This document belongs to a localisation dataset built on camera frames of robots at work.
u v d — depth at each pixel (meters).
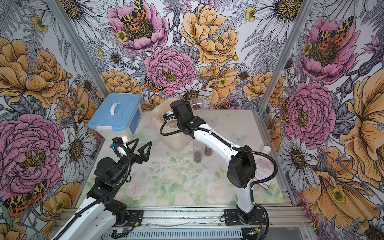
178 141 0.92
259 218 0.73
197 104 0.81
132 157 0.64
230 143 0.51
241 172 0.49
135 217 0.75
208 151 0.94
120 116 0.96
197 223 0.73
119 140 0.60
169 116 0.72
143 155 0.64
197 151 0.93
